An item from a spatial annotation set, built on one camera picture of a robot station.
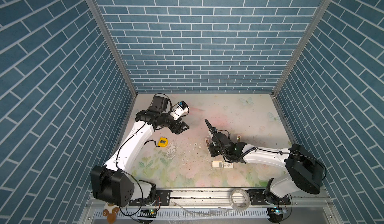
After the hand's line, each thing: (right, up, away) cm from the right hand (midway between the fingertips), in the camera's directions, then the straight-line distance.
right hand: (207, 144), depth 86 cm
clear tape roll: (+18, -21, -14) cm, 31 cm away
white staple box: (+8, -10, -2) cm, 13 cm away
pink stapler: (+19, +3, +4) cm, 20 cm away
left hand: (-13, +14, -9) cm, 21 cm away
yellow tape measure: (-27, 0, +5) cm, 28 cm away
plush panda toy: (-46, -25, -19) cm, 55 cm away
